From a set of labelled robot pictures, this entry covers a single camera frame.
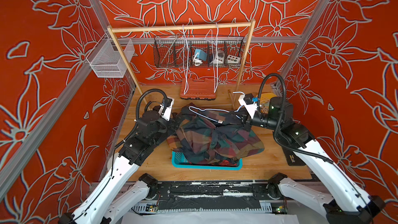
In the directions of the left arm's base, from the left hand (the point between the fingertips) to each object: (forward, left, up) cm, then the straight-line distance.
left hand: (172, 107), depth 69 cm
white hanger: (-2, -22, -6) cm, 23 cm away
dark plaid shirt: (-9, -19, -8) cm, 23 cm away
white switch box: (+38, -23, +3) cm, 45 cm away
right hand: (-4, -24, +4) cm, 25 cm away
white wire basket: (+29, +44, +3) cm, 52 cm away
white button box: (+40, -31, -1) cm, 51 cm away
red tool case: (+37, -13, -26) cm, 47 cm away
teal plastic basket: (-15, -2, -29) cm, 32 cm away
